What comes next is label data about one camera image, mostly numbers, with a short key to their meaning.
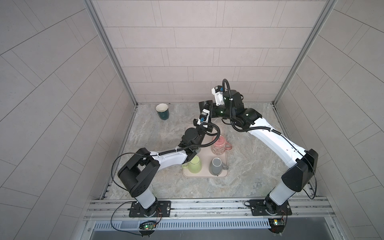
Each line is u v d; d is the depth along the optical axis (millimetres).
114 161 451
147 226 645
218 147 825
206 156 873
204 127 679
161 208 704
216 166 758
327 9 712
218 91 643
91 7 710
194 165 770
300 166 408
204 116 617
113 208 711
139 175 438
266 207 642
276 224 681
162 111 989
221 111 627
